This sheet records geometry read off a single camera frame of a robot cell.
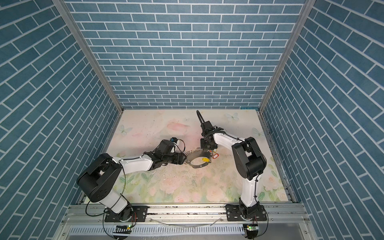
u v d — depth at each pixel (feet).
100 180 1.47
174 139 2.73
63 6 2.28
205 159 3.07
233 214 2.41
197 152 3.17
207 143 2.72
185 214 2.47
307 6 2.32
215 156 3.13
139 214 2.42
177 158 2.64
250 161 1.69
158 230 2.52
